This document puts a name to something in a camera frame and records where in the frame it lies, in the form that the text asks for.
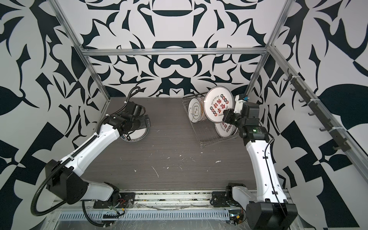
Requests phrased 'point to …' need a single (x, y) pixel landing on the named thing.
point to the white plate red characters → (217, 99)
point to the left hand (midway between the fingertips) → (142, 120)
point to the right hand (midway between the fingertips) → (224, 109)
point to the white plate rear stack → (225, 129)
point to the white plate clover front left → (195, 110)
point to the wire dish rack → (205, 132)
